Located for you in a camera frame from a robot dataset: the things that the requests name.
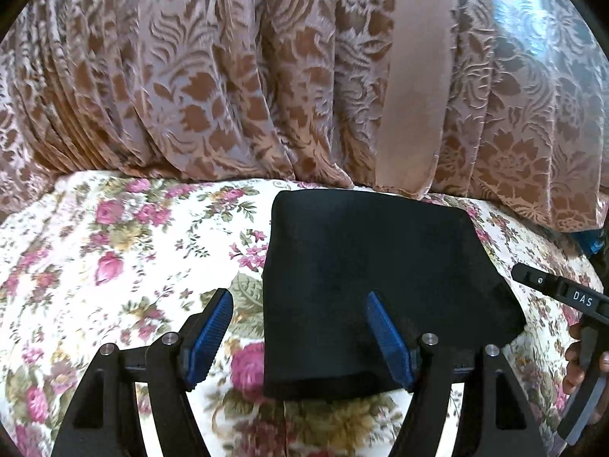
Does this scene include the black pants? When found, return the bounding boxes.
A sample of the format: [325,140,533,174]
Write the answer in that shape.
[262,189,525,401]

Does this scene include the floral bed sheet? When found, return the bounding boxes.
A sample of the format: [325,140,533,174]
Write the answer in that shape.
[0,170,603,457]

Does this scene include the brown patterned curtain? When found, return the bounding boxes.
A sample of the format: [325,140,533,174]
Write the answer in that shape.
[1,0,608,232]

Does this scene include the person right hand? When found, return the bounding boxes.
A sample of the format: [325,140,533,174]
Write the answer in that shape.
[563,322,608,407]

